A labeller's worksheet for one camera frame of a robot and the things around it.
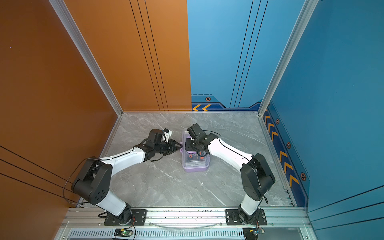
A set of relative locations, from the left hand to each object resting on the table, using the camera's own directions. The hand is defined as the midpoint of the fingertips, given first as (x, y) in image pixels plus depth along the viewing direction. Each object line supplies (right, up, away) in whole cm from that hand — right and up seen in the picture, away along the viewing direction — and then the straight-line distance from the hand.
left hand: (182, 145), depth 87 cm
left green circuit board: (-27, -39, -16) cm, 51 cm away
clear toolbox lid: (+5, -8, -3) cm, 10 cm away
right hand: (+2, 0, -1) cm, 2 cm away
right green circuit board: (+34, -39, -17) cm, 55 cm away
